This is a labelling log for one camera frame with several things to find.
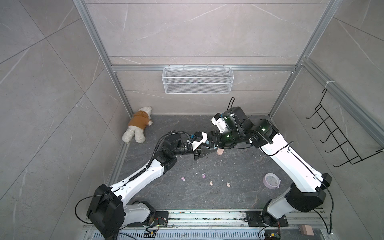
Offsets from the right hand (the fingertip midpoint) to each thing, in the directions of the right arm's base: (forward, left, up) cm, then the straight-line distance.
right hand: (209, 144), depth 64 cm
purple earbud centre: (-2, +2, -32) cm, 32 cm away
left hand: (0, -3, -1) cm, 3 cm away
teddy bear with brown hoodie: (+37, +47, -25) cm, 65 cm away
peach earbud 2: (-7, -12, -32) cm, 35 cm away
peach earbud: (-6, -3, -32) cm, 33 cm away
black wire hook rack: (-2, -58, 0) cm, 58 cm away
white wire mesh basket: (+54, +3, -3) cm, 54 cm away
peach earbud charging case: (+15, -10, -31) cm, 36 cm away
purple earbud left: (-3, +14, -31) cm, 34 cm away
